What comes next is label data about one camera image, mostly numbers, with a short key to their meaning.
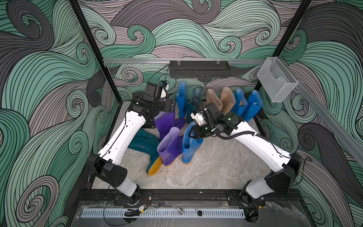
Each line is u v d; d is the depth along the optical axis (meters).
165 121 0.77
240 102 0.84
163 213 0.70
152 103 0.53
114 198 0.74
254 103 0.85
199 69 0.96
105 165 0.40
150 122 0.52
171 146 0.72
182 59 0.94
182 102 0.91
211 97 0.88
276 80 0.78
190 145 0.67
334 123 0.56
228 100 0.89
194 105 0.95
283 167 0.40
